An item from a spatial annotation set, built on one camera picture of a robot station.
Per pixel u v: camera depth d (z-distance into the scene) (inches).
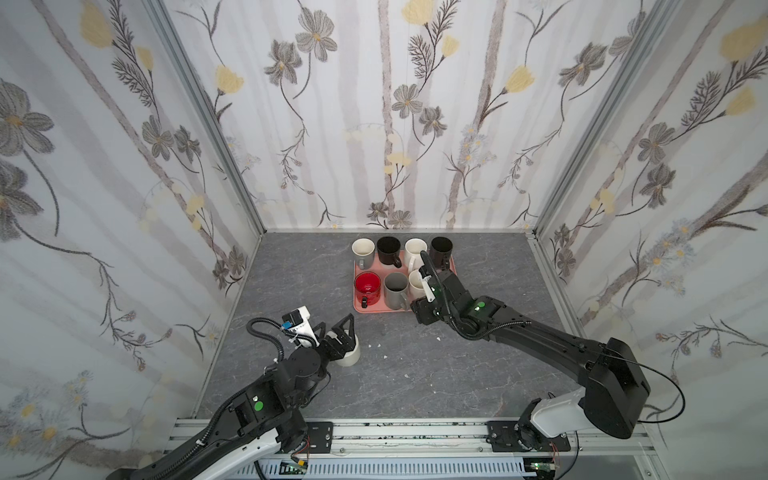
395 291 35.7
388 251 40.6
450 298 24.2
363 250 41.5
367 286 39.6
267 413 19.8
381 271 41.8
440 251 41.4
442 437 29.6
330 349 24.2
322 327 28.7
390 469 27.7
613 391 16.5
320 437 28.9
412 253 40.8
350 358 34.9
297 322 23.7
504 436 28.9
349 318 26.5
